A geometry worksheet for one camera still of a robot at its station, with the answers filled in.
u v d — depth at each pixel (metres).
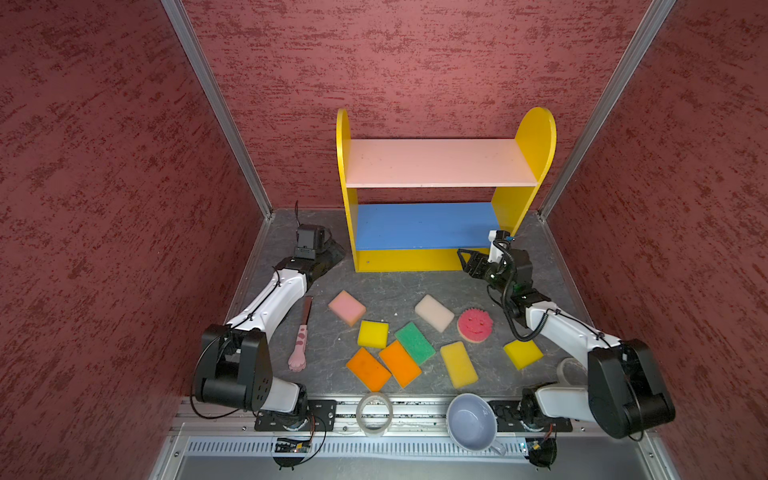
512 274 0.65
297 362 0.80
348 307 0.92
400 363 0.82
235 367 0.42
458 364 0.81
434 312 0.92
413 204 1.15
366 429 0.70
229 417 0.44
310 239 0.67
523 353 0.83
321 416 0.74
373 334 0.87
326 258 0.78
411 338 0.85
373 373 0.81
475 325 0.87
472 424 0.73
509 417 0.74
